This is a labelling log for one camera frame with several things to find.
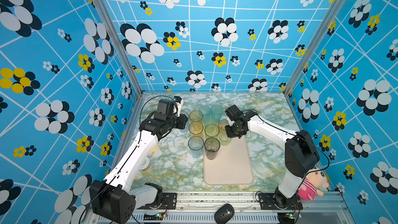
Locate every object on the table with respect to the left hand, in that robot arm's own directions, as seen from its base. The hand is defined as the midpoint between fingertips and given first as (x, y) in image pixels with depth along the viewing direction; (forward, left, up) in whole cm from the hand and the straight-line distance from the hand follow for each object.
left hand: (185, 117), depth 78 cm
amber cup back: (+9, -5, -11) cm, 15 cm away
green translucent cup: (0, -14, -13) cm, 19 cm away
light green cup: (-2, -22, -21) cm, 30 cm away
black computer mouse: (-39, -18, -20) cm, 47 cm away
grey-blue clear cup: (-8, -5, -16) cm, 18 cm away
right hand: (0, -25, -16) cm, 30 cm away
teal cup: (+19, -11, -19) cm, 29 cm away
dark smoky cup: (-8, -14, -17) cm, 23 cm away
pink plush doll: (-26, -63, -16) cm, 70 cm away
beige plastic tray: (-16, -26, -24) cm, 39 cm away
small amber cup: (+7, -21, -17) cm, 27 cm away
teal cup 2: (+13, -17, -12) cm, 25 cm away
